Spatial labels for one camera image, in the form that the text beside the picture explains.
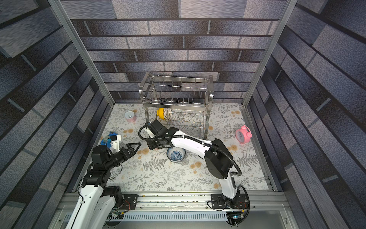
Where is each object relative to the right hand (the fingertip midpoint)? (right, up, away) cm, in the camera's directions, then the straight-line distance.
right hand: (147, 143), depth 83 cm
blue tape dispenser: (-30, 0, +11) cm, 32 cm away
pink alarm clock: (+61, +4, +7) cm, 61 cm away
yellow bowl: (+4, +18, +19) cm, 26 cm away
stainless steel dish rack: (+21, +23, -7) cm, 32 cm away
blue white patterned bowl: (+17, -8, +5) cm, 19 cm away
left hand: (-3, 0, -7) cm, 8 cm away
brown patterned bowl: (+9, +18, +24) cm, 32 cm away
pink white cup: (-18, +16, +21) cm, 32 cm away
